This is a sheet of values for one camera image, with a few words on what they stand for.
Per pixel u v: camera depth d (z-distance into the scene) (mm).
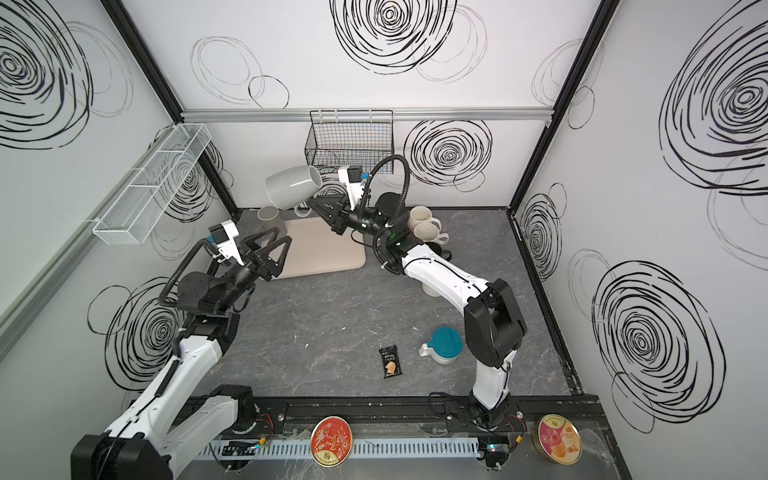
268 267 598
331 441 679
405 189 523
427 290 958
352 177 607
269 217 1024
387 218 574
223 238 574
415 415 748
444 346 784
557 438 679
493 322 468
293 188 609
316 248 633
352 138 963
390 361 821
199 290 523
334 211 632
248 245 631
